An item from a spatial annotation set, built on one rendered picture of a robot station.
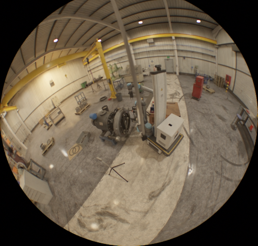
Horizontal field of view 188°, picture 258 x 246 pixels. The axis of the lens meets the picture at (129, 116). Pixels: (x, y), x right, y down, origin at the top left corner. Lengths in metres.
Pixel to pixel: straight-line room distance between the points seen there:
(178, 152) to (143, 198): 1.39
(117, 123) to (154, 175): 1.48
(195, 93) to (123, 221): 5.44
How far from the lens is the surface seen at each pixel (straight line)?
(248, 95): 8.77
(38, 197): 3.87
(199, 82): 4.48
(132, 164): 2.06
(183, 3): 9.95
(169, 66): 11.79
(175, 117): 1.76
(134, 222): 2.17
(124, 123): 1.95
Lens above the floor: 1.94
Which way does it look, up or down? 37 degrees down
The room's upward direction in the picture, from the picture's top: 16 degrees counter-clockwise
